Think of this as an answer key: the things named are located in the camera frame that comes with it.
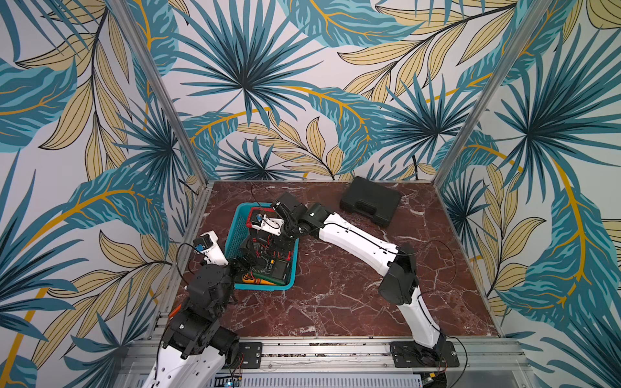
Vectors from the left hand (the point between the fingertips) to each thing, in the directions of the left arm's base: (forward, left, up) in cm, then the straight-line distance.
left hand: (239, 245), depth 69 cm
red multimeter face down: (+6, -5, +7) cm, 10 cm away
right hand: (+9, -8, -8) cm, 15 cm away
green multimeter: (-2, -9, -14) cm, 17 cm away
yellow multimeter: (-4, -1, -15) cm, 15 cm away
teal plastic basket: (+16, +9, -16) cm, 24 cm away
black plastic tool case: (+33, -50, -20) cm, 63 cm away
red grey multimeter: (+1, -10, -2) cm, 10 cm away
